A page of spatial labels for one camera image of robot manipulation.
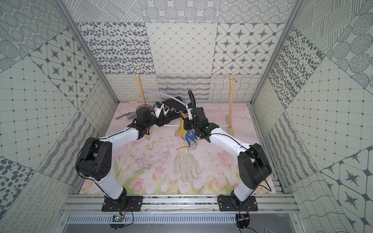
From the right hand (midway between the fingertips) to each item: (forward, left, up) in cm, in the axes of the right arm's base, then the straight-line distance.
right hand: (186, 120), depth 87 cm
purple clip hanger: (+6, +11, +15) cm, 20 cm away
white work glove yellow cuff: (-18, 0, -18) cm, 26 cm away
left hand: (+6, +11, 0) cm, 13 cm away
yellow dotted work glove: (-4, +3, -5) cm, 7 cm away
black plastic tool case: (+6, +7, +5) cm, 11 cm away
